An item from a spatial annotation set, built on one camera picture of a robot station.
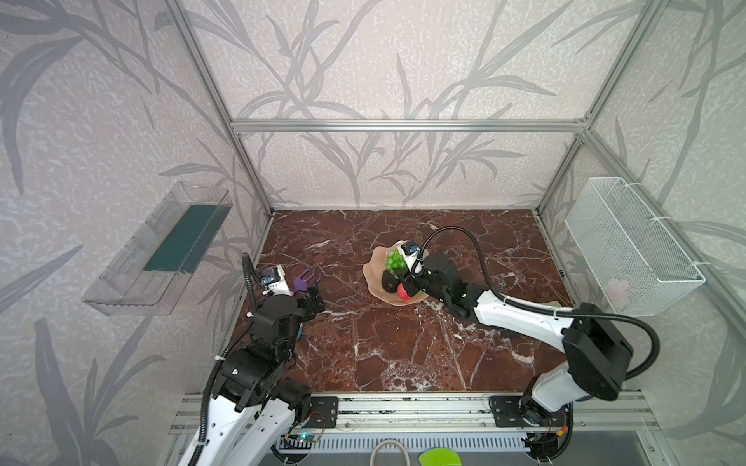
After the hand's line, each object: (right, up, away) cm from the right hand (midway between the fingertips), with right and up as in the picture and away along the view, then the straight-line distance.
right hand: (399, 256), depth 83 cm
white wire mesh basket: (+52, 0, -19) cm, 55 cm away
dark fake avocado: (-3, -9, +9) cm, 13 cm away
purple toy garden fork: (-34, -11, +18) cm, 40 cm away
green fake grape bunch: (-2, -1, -4) cm, 5 cm away
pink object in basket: (+55, -8, -11) cm, 56 cm away
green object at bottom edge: (+9, -47, -14) cm, 50 cm away
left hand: (-23, -4, -13) cm, 27 cm away
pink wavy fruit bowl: (-9, -6, +14) cm, 18 cm away
